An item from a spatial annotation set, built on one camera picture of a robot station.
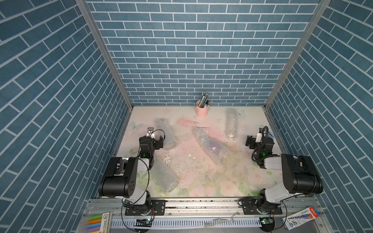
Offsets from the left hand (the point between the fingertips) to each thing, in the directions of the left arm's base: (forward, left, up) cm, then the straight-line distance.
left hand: (156, 135), depth 94 cm
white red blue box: (-43, -80, -5) cm, 91 cm away
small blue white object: (+5, -80, -4) cm, 80 cm away
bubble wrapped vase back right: (+11, -52, -1) cm, 53 cm away
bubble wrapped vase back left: (+5, -4, 0) cm, 6 cm away
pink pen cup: (+23, -31, -2) cm, 38 cm away
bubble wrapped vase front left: (-27, -8, 0) cm, 28 cm away
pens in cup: (+27, -32, +5) cm, 42 cm away
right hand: (0, -67, 0) cm, 67 cm away
